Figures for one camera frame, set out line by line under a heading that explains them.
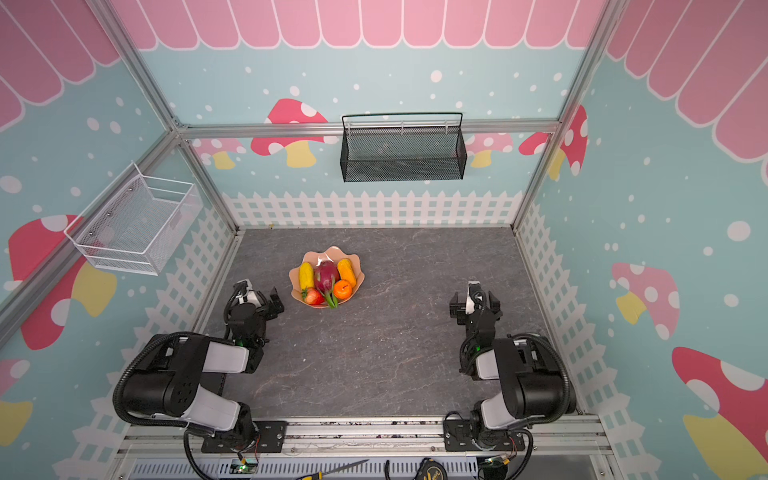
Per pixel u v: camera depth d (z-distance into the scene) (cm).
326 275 96
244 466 73
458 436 74
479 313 75
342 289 92
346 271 100
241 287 74
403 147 94
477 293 79
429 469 68
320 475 69
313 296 92
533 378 45
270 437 74
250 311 72
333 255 106
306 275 98
